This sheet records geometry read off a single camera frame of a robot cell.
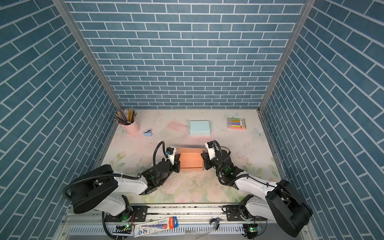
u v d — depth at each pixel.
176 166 0.75
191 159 0.92
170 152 0.72
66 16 0.73
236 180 0.59
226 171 0.65
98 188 0.44
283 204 0.42
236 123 1.12
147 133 1.05
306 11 0.72
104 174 0.48
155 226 0.69
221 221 0.72
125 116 1.00
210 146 0.73
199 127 1.06
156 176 0.64
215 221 0.71
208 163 0.75
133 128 1.01
